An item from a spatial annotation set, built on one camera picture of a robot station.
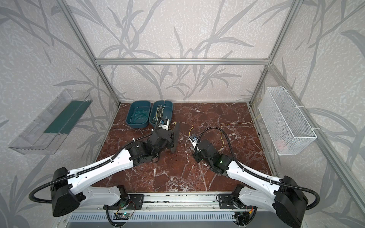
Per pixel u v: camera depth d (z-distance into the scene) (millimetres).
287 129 615
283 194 400
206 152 581
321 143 565
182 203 752
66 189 385
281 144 722
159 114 1118
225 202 727
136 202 731
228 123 1077
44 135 640
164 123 642
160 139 536
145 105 1158
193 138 680
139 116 1116
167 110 1177
